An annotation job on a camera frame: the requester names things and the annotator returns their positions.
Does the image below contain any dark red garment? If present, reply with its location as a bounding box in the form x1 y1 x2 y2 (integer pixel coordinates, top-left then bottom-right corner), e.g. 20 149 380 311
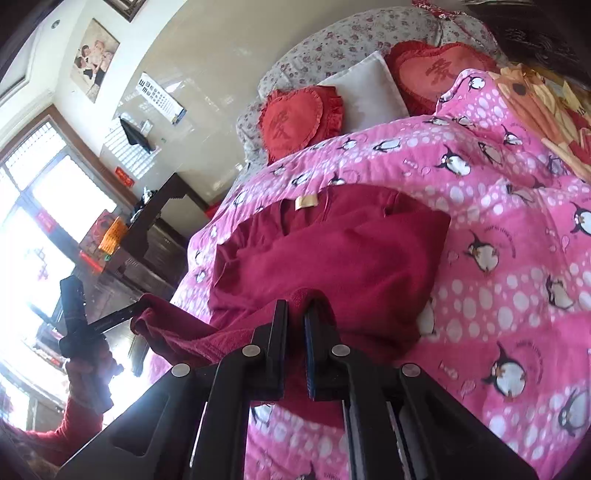
131 184 451 428

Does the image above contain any left forearm red sleeve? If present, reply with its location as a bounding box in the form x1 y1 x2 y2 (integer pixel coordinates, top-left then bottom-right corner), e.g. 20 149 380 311
1 397 103 467

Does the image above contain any left hand red glove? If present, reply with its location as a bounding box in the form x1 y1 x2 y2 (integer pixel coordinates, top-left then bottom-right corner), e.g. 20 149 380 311
66 336 123 415

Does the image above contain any red box on table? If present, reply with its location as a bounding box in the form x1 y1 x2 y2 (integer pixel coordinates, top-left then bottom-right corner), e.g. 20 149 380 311
79 210 116 259

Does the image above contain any orange plastic basket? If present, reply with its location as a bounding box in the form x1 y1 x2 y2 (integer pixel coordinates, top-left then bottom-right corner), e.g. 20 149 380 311
98 217 128 255

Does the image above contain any dark wooden console table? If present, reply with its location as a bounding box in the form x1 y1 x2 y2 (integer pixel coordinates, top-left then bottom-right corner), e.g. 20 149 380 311
105 174 209 298

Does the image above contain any pink penguin blanket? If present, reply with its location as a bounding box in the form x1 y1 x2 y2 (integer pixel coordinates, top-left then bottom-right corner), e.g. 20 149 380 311
168 69 590 479

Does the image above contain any framed wedding photo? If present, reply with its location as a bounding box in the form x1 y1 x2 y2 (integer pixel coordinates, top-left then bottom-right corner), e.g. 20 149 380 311
70 19 120 103

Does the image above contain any small red heart cushion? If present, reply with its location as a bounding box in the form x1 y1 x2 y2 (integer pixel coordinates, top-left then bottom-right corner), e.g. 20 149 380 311
257 86 345 164

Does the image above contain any white pillow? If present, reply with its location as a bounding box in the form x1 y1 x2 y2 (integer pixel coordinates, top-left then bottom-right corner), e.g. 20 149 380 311
320 51 410 133

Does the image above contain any orange cartoon blanket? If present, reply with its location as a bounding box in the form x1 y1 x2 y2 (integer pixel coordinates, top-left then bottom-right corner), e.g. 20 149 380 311
490 64 590 183

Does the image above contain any large red heart cushion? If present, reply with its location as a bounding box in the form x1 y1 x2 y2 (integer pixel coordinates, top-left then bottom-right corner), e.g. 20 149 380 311
385 41 499 116

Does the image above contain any dark carved wooden headboard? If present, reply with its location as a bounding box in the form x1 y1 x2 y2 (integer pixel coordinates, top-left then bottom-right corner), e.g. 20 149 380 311
465 0 590 87

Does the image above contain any red paper wall decoration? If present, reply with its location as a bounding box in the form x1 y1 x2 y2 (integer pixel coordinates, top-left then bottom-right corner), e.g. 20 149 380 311
114 166 135 189

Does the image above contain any dark cloth on wall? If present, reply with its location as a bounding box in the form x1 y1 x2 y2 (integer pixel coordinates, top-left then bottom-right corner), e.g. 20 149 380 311
119 117 153 154

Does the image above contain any eye chart wall poster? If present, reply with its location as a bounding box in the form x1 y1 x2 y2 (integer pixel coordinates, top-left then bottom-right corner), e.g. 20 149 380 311
135 72 186 125

